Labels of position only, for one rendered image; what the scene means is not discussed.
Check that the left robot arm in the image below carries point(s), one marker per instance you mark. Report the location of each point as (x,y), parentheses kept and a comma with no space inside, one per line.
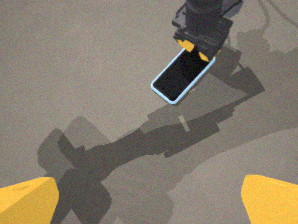
(229,7)

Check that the black smartphone with light blue frame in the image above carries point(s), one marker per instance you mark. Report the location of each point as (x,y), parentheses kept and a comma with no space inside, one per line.
(180,74)

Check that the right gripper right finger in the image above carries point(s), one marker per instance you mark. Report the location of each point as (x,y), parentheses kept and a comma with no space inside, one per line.
(270,201)

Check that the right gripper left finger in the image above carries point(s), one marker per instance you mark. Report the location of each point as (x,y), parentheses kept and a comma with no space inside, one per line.
(31,202)

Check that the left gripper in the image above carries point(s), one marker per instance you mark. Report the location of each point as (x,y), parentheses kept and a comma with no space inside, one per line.
(202,27)

